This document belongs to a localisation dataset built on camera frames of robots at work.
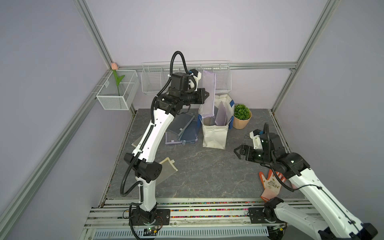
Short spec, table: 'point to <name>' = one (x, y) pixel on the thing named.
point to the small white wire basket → (125, 96)
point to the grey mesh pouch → (180, 122)
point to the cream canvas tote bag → (215, 136)
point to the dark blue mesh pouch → (190, 133)
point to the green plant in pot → (242, 115)
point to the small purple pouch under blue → (168, 142)
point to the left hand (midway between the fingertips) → (210, 95)
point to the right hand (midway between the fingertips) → (240, 150)
